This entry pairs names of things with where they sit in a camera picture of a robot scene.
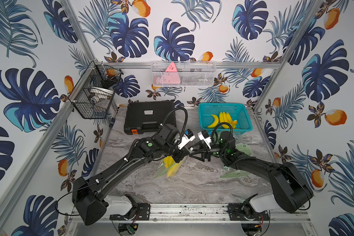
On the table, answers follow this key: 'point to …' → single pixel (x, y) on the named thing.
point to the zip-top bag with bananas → (161, 171)
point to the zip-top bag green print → (227, 171)
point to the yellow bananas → (172, 166)
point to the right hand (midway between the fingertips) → (190, 151)
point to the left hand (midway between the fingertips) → (188, 150)
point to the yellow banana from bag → (225, 117)
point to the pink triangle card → (171, 75)
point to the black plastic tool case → (145, 117)
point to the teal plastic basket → (239, 111)
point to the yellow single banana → (215, 122)
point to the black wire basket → (92, 98)
